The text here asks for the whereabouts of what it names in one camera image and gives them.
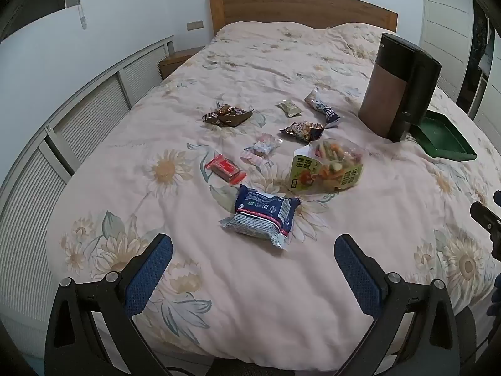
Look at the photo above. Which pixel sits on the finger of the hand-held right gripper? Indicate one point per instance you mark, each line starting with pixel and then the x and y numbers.
pixel 487 219
pixel 498 197

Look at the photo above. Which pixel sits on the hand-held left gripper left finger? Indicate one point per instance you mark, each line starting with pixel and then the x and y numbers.
pixel 150 274

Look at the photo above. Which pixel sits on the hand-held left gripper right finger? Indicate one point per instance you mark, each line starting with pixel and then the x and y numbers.
pixel 358 274

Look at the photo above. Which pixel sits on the green tray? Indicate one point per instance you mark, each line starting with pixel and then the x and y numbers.
pixel 444 139

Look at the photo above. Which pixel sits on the yellow vegetable chips bag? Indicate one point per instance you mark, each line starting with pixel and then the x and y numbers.
pixel 325 166

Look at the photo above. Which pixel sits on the blue biscuit packet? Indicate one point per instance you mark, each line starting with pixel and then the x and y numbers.
pixel 262 213

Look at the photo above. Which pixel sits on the red snack packet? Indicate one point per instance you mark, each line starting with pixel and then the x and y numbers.
pixel 224 166

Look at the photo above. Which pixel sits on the brown nut snack packet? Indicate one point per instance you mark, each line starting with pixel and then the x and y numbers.
pixel 303 130

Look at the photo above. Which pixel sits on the person's right hand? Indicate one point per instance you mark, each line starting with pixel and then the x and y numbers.
pixel 495 299

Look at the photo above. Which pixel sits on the dark cylindrical bin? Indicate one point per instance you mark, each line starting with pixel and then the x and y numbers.
pixel 395 86

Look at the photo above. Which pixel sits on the pink candy packet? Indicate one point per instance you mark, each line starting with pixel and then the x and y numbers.
pixel 260 149

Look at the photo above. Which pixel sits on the dark chocolate snack packet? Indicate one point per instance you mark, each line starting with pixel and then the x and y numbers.
pixel 211 118

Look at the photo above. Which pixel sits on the white and blue snack packet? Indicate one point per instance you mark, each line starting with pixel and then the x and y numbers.
pixel 321 105

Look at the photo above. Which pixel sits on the small green snack packet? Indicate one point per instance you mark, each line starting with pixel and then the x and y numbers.
pixel 289 108

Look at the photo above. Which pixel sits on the white wardrobe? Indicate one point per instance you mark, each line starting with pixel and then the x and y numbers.
pixel 450 23

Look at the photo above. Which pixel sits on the floral pillow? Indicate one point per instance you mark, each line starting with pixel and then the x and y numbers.
pixel 358 39

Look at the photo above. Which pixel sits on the wooden nightstand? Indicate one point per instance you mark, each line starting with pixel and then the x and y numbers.
pixel 178 60

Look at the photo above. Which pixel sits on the wooden headboard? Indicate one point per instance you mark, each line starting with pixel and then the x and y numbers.
pixel 297 9

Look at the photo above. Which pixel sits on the white louvered wall cabinet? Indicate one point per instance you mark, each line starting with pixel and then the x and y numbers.
pixel 86 125

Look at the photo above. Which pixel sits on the beige wall socket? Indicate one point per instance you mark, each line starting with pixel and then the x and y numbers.
pixel 195 25

